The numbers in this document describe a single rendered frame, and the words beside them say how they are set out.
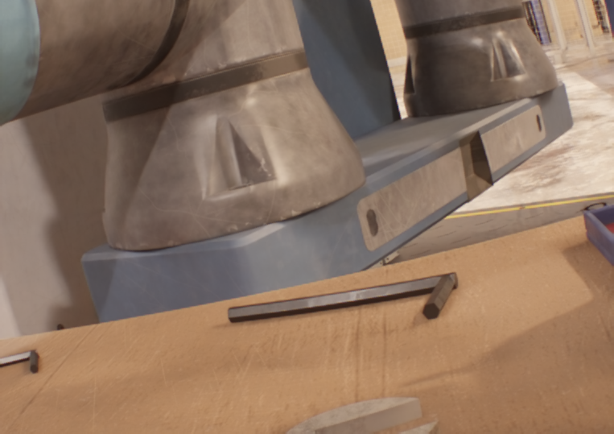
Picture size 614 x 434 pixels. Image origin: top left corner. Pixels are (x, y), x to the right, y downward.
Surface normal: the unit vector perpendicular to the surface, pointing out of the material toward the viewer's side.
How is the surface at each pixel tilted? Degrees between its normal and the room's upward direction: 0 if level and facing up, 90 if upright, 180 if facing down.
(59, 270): 90
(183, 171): 70
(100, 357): 0
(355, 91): 90
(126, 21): 126
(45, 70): 137
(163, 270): 90
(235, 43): 90
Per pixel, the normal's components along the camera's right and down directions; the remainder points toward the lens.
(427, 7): -0.64, 0.27
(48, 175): 0.80, -0.11
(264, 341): -0.24, -0.96
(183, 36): 0.75, 0.61
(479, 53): -0.19, -0.16
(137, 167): -0.62, -0.08
